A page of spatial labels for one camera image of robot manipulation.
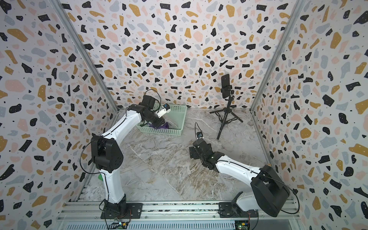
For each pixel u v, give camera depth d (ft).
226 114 3.28
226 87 2.94
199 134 2.50
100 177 2.74
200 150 2.13
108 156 1.69
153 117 2.58
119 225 2.34
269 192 1.39
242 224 2.35
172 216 2.41
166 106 2.73
